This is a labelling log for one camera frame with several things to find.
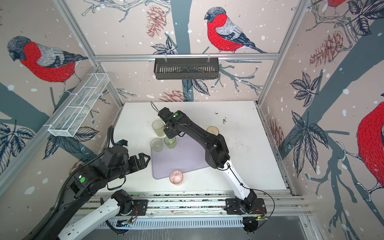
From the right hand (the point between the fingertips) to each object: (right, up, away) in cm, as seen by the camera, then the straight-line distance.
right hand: (171, 135), depth 92 cm
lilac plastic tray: (+11, -12, -1) cm, 17 cm away
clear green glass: (-1, -6, +3) cm, 7 cm away
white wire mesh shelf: (-47, +18, -13) cm, 52 cm away
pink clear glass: (+4, -23, -9) cm, 25 cm away
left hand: (-9, -9, -24) cm, 27 cm away
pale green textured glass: (-10, -7, +4) cm, 13 cm away
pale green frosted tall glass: (-10, +5, +7) cm, 13 cm away
